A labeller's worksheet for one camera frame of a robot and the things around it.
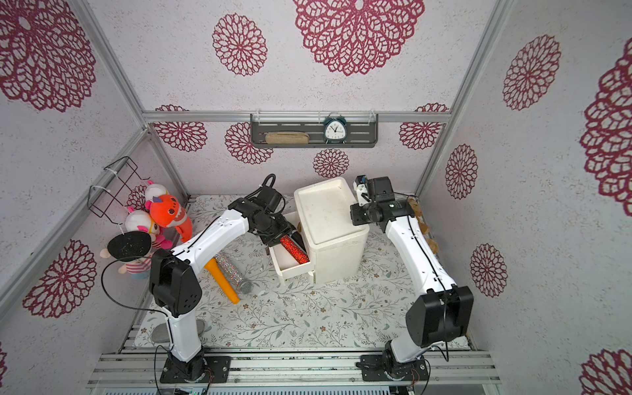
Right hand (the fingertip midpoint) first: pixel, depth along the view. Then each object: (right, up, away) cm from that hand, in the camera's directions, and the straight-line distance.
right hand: (357, 207), depth 82 cm
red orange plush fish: (-68, -2, +7) cm, 68 cm away
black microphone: (-20, -12, +10) cm, 25 cm away
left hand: (-23, -10, +5) cm, 25 cm away
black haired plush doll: (-71, -13, -5) cm, 72 cm away
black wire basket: (-76, +3, -3) cm, 76 cm away
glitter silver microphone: (-39, -27, +6) cm, 48 cm away
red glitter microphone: (-20, -16, +6) cm, 26 cm away
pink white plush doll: (-74, -4, +3) cm, 74 cm away
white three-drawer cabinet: (-7, -13, -7) cm, 16 cm away
